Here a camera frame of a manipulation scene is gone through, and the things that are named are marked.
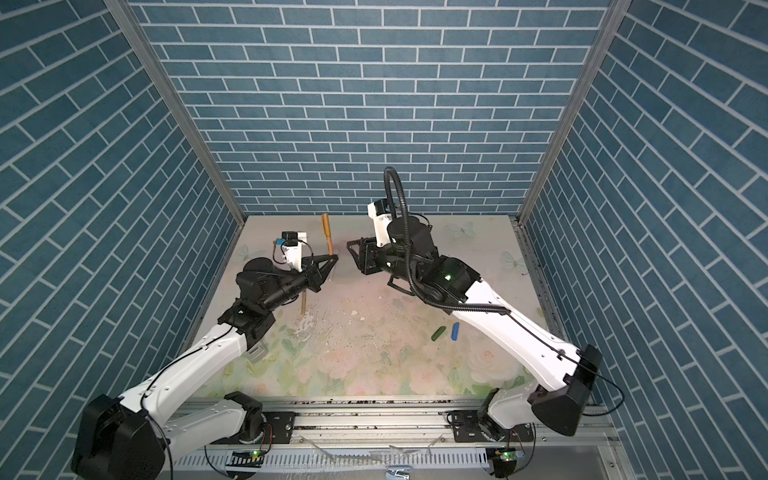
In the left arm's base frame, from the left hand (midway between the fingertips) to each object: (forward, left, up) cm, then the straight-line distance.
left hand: (337, 259), depth 73 cm
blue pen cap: (-7, -33, -27) cm, 43 cm away
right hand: (-2, -4, +10) cm, 11 cm away
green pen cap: (-8, -28, -28) cm, 40 cm away
